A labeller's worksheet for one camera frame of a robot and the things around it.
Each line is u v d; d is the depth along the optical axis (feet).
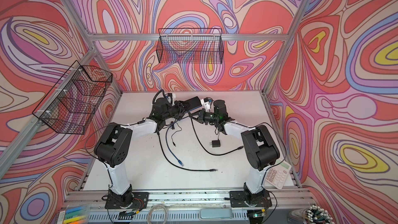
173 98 2.70
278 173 2.61
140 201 2.37
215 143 2.99
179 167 2.76
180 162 2.82
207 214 2.13
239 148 2.97
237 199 2.40
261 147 1.61
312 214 1.82
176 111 2.69
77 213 2.31
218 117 2.42
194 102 2.90
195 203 2.41
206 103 2.76
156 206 2.34
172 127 3.23
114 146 1.65
